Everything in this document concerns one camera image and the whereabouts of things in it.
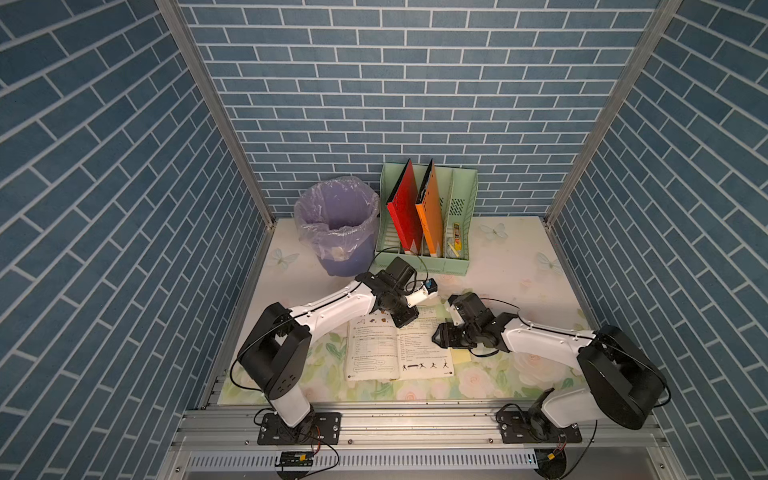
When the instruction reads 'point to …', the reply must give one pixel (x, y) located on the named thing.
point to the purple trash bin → (336, 219)
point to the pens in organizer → (457, 240)
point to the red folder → (404, 206)
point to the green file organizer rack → (457, 197)
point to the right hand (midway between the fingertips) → (439, 340)
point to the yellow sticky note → (460, 355)
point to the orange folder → (429, 211)
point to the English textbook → (379, 350)
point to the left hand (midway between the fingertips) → (420, 315)
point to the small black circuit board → (295, 458)
